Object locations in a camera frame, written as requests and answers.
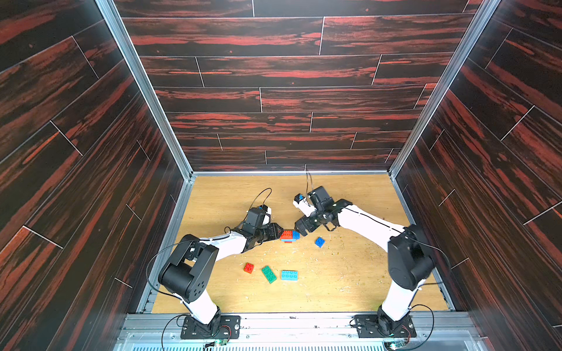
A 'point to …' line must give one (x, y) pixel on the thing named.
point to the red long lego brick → (287, 232)
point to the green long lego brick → (268, 274)
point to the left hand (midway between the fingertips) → (283, 231)
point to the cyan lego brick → (289, 275)
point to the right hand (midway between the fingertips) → (308, 219)
